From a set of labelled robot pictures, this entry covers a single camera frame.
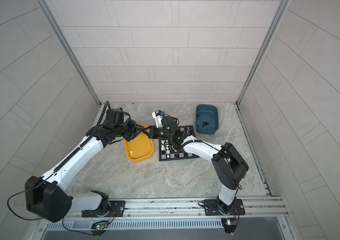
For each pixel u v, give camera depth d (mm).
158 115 724
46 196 378
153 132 693
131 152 890
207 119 1055
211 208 708
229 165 470
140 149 919
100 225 642
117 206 713
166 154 867
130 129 679
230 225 679
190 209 722
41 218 421
